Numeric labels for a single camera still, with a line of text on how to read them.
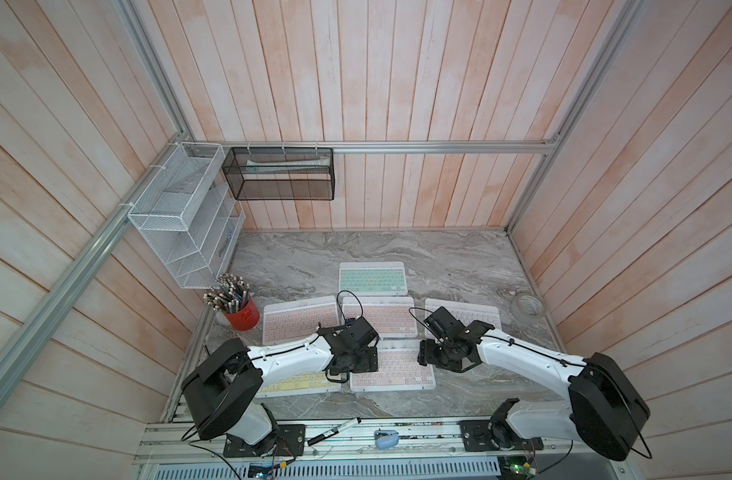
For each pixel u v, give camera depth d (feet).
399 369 2.80
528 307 3.21
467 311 3.18
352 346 2.15
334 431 2.44
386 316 3.13
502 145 3.12
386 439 2.39
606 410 1.37
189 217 2.25
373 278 3.45
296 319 3.12
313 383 2.69
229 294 2.68
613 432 1.33
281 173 3.42
